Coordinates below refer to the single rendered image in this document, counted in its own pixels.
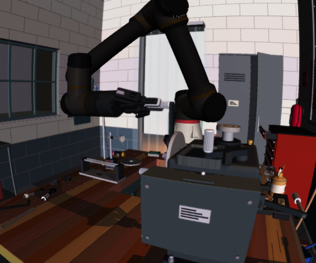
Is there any dark framed window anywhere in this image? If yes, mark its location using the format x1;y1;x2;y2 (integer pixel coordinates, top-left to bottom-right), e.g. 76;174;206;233
0;35;59;124

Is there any red tool chest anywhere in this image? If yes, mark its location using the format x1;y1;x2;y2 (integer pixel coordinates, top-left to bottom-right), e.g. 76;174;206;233
258;124;316;210

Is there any grey gear disc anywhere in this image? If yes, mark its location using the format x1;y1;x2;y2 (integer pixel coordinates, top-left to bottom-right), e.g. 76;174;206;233
119;157;143;167

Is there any white gear blank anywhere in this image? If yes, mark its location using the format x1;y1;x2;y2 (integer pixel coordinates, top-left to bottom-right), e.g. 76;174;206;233
157;98;175;111

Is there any steel ruler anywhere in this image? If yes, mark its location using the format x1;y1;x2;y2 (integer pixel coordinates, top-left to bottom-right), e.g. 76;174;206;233
0;207;38;230

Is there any black plate with label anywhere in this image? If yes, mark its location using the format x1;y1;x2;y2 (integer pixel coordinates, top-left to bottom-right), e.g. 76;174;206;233
272;192;291;209

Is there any black bar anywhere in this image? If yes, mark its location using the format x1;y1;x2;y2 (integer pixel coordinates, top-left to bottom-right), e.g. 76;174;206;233
0;199;31;211

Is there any grey machine housing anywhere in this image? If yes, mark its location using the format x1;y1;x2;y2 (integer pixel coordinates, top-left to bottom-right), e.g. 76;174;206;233
140;166;262;263

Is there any orange hose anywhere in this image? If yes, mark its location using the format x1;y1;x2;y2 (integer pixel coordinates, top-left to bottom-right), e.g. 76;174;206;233
295;146;316;231

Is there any black lever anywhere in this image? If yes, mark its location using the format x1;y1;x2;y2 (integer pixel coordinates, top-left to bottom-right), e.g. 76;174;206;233
264;191;308;220

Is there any dark blank rack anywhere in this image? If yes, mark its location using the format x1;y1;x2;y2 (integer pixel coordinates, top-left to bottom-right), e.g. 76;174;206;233
78;156;126;184

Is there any red fire extinguisher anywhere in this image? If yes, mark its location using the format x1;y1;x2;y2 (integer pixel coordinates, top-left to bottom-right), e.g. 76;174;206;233
290;98;303;128

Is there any beige index plate disc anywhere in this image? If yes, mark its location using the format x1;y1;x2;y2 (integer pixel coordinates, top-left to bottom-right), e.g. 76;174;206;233
165;130;187;168

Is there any knurled white crank handle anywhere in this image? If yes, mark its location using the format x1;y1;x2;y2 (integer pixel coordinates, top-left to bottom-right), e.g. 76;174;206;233
203;129;216;153

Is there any grey steel locker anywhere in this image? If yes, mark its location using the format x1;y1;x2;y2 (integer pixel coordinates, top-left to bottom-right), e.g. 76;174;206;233
218;51;284;165

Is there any grey collet spindle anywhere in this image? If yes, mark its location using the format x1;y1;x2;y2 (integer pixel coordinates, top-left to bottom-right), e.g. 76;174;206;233
215;124;242;148

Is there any blue bin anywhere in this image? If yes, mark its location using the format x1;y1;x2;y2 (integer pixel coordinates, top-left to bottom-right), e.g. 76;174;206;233
301;242;316;263

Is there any brass oil can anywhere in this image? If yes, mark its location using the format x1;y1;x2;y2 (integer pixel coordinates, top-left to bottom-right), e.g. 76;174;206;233
268;163;288;197

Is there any dial indicator stand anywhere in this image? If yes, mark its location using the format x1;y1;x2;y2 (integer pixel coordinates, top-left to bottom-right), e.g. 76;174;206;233
104;131;126;163

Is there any dark grey dividing head body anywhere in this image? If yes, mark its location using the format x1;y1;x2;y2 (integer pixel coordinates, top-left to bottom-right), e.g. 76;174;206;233
166;142;262;180

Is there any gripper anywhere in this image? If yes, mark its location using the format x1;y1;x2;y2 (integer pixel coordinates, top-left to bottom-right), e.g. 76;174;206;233
111;87;164;119

